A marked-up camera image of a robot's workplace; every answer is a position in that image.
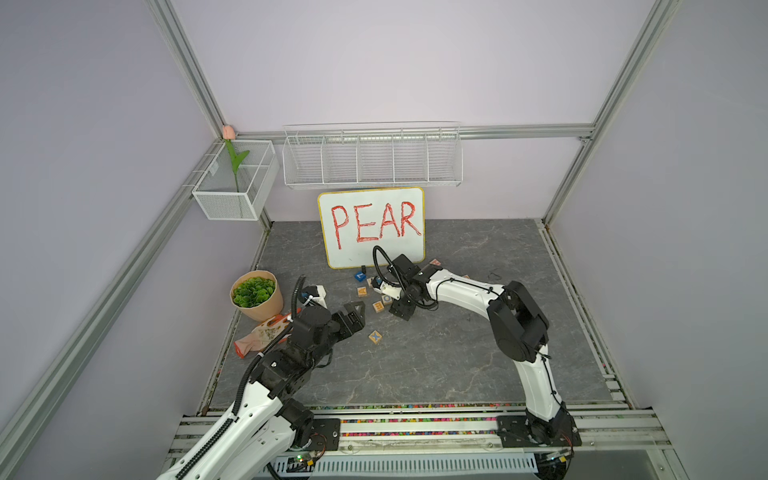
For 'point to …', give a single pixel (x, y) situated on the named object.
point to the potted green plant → (257, 294)
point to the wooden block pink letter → (435, 262)
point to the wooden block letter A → (362, 291)
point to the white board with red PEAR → (373, 227)
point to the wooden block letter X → (375, 336)
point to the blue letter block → (360, 276)
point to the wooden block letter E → (378, 306)
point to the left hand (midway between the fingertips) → (354, 312)
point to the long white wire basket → (373, 153)
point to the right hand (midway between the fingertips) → (400, 298)
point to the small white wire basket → (238, 180)
